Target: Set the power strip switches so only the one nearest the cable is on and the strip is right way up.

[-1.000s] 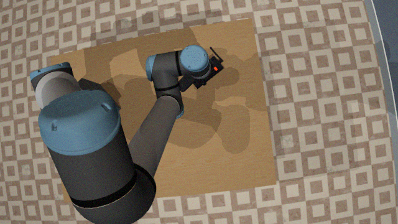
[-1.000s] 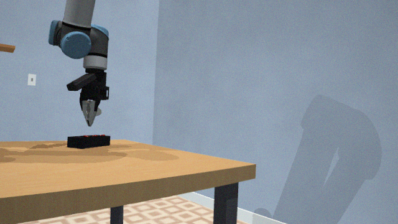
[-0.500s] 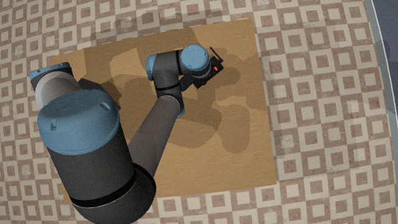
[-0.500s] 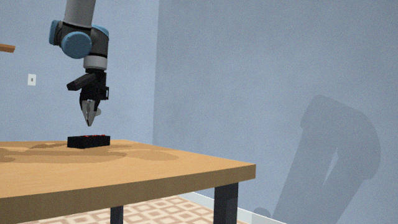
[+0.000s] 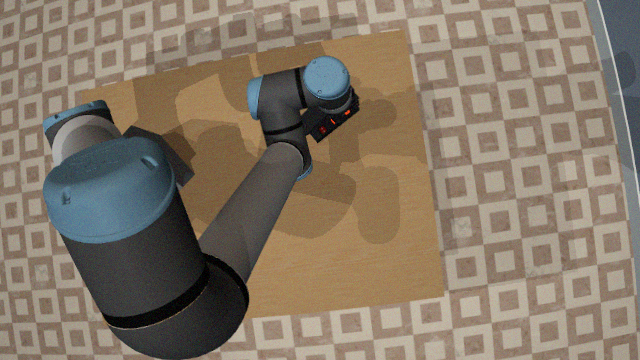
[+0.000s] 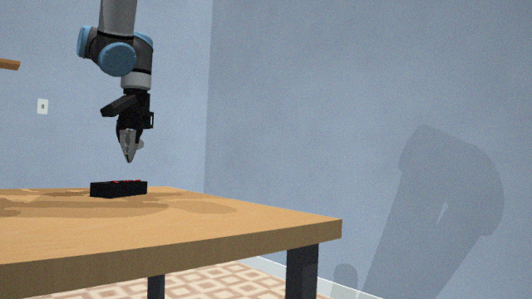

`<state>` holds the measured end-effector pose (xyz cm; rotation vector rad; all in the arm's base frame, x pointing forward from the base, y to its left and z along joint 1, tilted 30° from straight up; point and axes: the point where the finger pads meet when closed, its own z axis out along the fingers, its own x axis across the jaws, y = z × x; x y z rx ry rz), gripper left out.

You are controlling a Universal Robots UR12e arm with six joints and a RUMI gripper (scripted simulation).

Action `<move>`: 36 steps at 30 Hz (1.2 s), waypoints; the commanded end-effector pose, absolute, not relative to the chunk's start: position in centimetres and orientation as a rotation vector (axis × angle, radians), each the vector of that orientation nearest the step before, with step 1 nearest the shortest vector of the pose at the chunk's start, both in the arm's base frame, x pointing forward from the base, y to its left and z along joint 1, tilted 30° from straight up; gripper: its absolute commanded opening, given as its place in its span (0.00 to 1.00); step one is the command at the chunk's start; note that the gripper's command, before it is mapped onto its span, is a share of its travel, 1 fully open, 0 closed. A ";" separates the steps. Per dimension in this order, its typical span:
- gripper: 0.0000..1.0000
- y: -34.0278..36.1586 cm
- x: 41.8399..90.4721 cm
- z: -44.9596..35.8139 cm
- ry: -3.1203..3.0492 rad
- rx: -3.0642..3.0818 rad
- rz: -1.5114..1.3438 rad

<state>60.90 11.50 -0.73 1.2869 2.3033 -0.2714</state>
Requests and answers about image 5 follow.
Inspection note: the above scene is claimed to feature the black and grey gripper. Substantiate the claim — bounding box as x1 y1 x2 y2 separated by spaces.
329 86 359 126

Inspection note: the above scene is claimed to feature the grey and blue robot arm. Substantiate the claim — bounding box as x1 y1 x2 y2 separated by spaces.
43 56 351 360

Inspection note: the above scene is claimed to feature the black power strip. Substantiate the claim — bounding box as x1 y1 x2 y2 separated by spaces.
310 107 359 143

